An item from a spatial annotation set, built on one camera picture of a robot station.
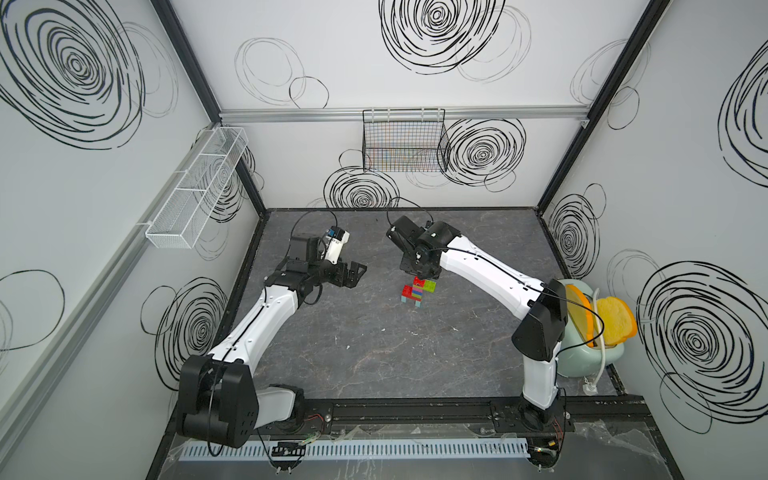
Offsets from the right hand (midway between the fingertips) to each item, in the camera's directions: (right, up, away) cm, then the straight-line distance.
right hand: (413, 268), depth 82 cm
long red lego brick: (-1, -8, +8) cm, 11 cm away
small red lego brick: (+2, -4, +2) cm, 5 cm away
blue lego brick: (+2, -8, +5) cm, 9 cm away
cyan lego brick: (+2, -12, +11) cm, 16 cm away
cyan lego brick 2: (-2, -11, +11) cm, 16 cm away
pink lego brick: (+2, -6, +3) cm, 7 cm away
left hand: (-17, +1, +1) cm, 18 cm away
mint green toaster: (+37, -19, -14) cm, 44 cm away
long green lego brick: (+5, -5, +2) cm, 8 cm away
